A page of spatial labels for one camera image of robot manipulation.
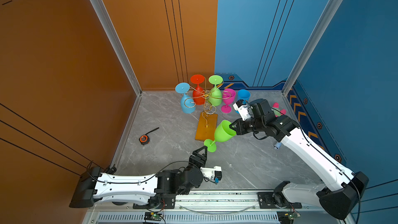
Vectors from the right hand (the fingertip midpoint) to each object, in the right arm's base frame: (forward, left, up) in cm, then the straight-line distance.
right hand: (229, 126), depth 72 cm
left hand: (-8, +13, -5) cm, 16 cm away
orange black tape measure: (+4, +48, -21) cm, 52 cm away
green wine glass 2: (+19, +5, +1) cm, 19 cm away
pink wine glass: (+27, -3, -9) cm, 29 cm away
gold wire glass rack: (+14, +10, +7) cm, 18 cm away
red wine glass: (+22, +15, 0) cm, 26 cm away
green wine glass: (-6, +3, +4) cm, 7 cm away
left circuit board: (-32, +36, -25) cm, 54 cm away
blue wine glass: (+32, -15, -12) cm, 37 cm away
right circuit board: (-33, -26, -26) cm, 49 cm away
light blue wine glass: (+15, +21, -1) cm, 25 cm away
